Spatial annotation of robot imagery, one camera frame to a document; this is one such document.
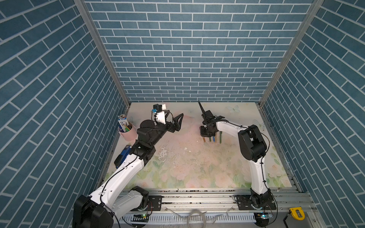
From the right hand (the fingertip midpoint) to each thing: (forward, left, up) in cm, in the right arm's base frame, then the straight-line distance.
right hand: (202, 135), depth 101 cm
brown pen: (-4, -1, 0) cm, 4 cm away
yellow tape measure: (-43, -48, +2) cm, 64 cm away
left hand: (-11, +13, +34) cm, 38 cm away
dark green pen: (-1, -13, +1) cm, 13 cm away
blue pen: (-2, -8, 0) cm, 8 cm away
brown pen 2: (-3, -9, 0) cm, 10 cm away
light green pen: (-3, -5, 0) cm, 6 cm away
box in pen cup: (-6, +50, +17) cm, 53 cm away
